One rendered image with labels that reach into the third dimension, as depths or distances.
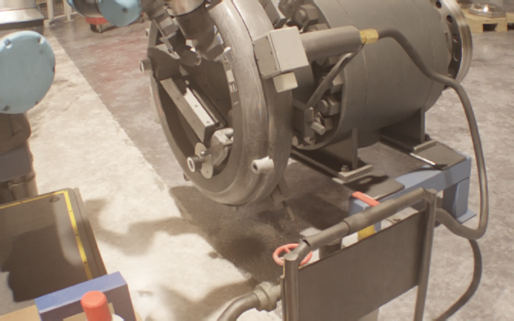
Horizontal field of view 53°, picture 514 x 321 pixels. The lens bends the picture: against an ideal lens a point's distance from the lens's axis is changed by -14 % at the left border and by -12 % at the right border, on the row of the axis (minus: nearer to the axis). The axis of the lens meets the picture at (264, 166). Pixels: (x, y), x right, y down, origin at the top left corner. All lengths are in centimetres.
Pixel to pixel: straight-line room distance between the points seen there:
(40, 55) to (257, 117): 68
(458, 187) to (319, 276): 113
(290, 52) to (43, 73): 63
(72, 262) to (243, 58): 69
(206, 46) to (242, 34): 18
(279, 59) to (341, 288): 55
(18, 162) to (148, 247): 105
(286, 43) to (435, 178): 84
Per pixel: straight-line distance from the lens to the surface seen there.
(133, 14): 117
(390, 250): 120
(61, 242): 162
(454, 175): 208
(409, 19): 195
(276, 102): 147
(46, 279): 148
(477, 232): 159
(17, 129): 121
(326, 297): 112
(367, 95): 180
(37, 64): 100
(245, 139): 152
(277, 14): 150
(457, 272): 191
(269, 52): 138
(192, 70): 186
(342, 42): 150
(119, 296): 92
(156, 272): 199
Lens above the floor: 109
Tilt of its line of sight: 24 degrees down
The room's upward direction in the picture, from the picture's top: 5 degrees counter-clockwise
